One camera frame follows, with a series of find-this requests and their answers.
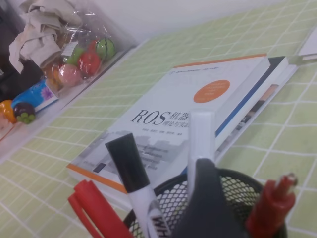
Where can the clear bag of toys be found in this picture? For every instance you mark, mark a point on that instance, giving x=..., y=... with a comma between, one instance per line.
x=68, y=40

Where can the black cap whiteboard marker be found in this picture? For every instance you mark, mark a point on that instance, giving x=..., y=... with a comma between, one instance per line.
x=126, y=157

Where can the white ROS textbook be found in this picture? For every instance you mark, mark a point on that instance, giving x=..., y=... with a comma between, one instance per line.
x=94, y=162

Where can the black mesh pen holder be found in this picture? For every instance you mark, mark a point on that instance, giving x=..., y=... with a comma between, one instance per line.
x=241, y=192

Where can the white book under textbook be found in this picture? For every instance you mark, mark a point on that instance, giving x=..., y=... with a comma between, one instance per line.
x=260, y=109

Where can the blue tissue pack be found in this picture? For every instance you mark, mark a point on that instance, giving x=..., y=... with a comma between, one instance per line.
x=39, y=96

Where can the red gel pen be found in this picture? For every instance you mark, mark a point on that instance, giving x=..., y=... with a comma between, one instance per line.
x=276, y=200

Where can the orange toy fruit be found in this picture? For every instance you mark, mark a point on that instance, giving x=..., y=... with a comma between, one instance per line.
x=7, y=110

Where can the red cap marker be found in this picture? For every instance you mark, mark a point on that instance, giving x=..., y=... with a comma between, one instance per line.
x=95, y=213

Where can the purple toy mangosteen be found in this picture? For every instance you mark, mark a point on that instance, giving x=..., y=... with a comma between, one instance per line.
x=24, y=113

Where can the white capped pen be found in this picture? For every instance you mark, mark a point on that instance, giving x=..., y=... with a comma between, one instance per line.
x=201, y=141

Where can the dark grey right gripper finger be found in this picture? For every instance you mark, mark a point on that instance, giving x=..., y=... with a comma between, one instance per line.
x=207, y=214

